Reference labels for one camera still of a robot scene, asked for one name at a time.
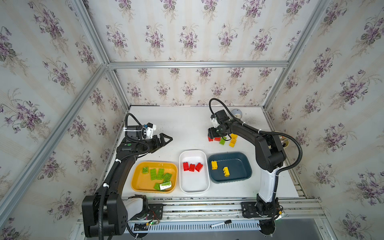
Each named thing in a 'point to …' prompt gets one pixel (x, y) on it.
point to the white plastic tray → (194, 182)
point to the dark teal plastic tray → (239, 164)
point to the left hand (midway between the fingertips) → (166, 140)
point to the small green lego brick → (145, 170)
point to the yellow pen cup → (285, 141)
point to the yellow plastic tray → (142, 182)
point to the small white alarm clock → (237, 112)
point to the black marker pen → (219, 223)
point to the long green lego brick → (153, 172)
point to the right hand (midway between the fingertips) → (211, 134)
